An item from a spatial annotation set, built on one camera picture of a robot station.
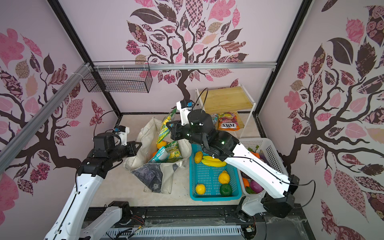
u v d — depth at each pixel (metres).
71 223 0.39
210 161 0.90
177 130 0.50
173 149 0.90
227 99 0.83
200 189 0.78
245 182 0.79
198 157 0.90
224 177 0.81
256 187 0.77
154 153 0.88
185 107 0.50
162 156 0.76
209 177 0.87
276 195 0.39
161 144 0.93
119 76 0.95
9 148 0.50
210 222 0.73
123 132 0.64
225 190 0.78
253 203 0.56
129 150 0.63
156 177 0.75
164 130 0.59
